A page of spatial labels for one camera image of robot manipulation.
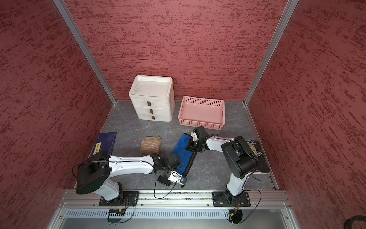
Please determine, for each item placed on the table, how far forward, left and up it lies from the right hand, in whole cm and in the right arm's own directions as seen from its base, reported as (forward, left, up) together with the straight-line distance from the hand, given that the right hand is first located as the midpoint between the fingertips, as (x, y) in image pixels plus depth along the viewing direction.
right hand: (186, 150), depth 92 cm
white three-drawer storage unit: (+26, +21, +24) cm, 41 cm away
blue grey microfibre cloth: (-4, +1, 0) cm, 4 cm away
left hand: (-16, +10, 0) cm, 19 cm away
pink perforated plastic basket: (+34, -8, -1) cm, 35 cm away
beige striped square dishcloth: (+3, +24, +2) cm, 24 cm away
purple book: (+7, +56, +2) cm, 56 cm away
